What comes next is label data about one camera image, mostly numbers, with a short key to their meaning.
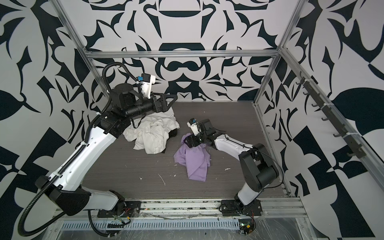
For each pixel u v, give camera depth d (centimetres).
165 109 56
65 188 39
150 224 71
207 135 71
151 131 92
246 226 71
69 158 41
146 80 55
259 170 46
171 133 98
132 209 74
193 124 81
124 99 48
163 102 55
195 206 76
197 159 83
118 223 73
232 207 74
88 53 91
